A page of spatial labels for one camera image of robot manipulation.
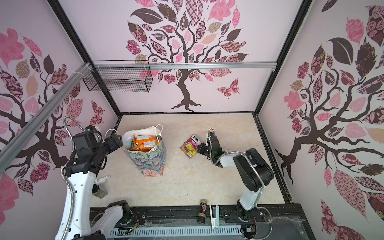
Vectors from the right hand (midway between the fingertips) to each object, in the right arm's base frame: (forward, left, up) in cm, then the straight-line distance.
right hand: (197, 144), depth 95 cm
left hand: (-11, +41, +20) cm, 47 cm away
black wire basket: (+35, +50, +29) cm, 68 cm away
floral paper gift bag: (-18, +24, +10) cm, 32 cm away
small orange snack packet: (-9, +28, +16) cm, 33 cm away
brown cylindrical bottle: (-39, -2, -3) cm, 39 cm away
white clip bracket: (-42, -8, -3) cm, 43 cm away
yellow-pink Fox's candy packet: (0, +5, -2) cm, 5 cm away
